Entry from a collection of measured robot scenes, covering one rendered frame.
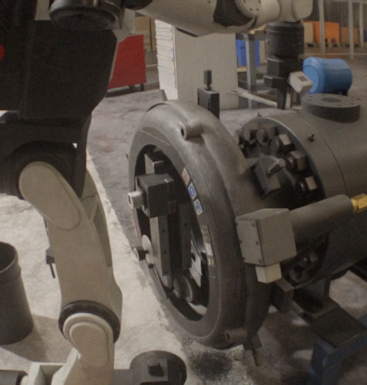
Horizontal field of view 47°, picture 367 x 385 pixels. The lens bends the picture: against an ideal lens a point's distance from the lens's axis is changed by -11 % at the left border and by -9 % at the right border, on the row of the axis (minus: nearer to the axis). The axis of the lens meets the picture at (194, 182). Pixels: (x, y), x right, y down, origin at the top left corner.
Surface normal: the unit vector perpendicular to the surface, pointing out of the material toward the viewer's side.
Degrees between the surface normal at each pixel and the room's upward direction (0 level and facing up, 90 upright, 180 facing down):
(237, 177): 48
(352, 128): 27
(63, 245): 115
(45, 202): 90
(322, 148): 36
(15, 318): 93
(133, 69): 90
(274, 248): 67
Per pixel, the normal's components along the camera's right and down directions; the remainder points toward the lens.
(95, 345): 0.08, 0.38
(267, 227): 0.38, -0.06
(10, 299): 0.81, 0.23
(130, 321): -0.05, -0.92
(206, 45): 0.33, 0.34
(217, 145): 0.18, -0.60
